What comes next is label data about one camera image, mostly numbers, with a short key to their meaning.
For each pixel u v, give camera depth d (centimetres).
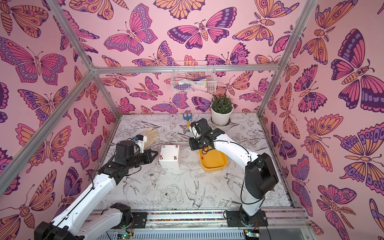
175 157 84
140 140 71
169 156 86
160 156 83
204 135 65
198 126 67
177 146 90
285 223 74
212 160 96
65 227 39
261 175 45
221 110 103
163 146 90
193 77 96
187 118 119
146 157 69
